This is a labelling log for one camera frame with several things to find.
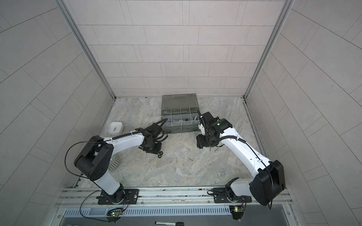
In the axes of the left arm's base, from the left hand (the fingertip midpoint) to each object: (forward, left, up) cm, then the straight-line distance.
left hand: (162, 150), depth 89 cm
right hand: (-3, -24, +14) cm, 28 cm away
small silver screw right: (0, -34, +1) cm, 34 cm away
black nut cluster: (-5, +1, +2) cm, 5 cm away
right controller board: (-32, -41, +2) cm, 52 cm away
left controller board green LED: (-33, +17, +5) cm, 38 cm away
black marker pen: (-36, -9, +3) cm, 37 cm away
